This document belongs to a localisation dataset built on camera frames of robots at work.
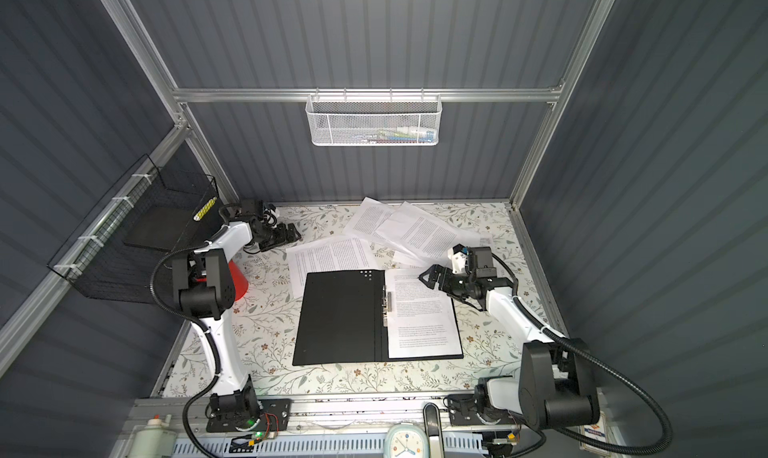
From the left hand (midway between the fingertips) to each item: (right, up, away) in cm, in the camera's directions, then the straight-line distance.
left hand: (288, 238), depth 104 cm
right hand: (+49, -13, -17) cm, 54 cm away
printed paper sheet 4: (+27, +8, +13) cm, 31 cm away
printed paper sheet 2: (+19, -5, +2) cm, 20 cm away
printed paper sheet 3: (+50, +1, +6) cm, 51 cm away
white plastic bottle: (-15, -43, -39) cm, 60 cm away
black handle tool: (+46, -42, -35) cm, 72 cm away
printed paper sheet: (+46, -26, -11) cm, 54 cm away
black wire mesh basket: (-27, +6, -27) cm, 39 cm away
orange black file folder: (+22, -25, -14) cm, 36 cm away
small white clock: (+40, -46, -35) cm, 70 cm away
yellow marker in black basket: (-15, +8, -23) cm, 29 cm away
